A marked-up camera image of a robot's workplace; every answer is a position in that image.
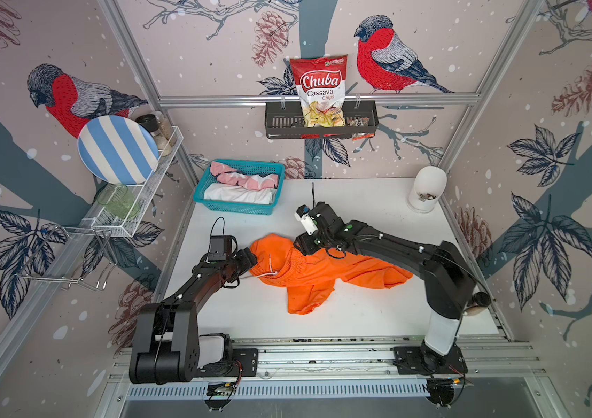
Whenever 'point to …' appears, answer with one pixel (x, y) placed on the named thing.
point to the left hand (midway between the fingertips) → (254, 255)
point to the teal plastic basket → (238, 185)
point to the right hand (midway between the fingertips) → (299, 239)
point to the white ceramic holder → (430, 183)
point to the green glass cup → (117, 199)
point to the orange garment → (310, 279)
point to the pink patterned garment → (227, 173)
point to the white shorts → (218, 192)
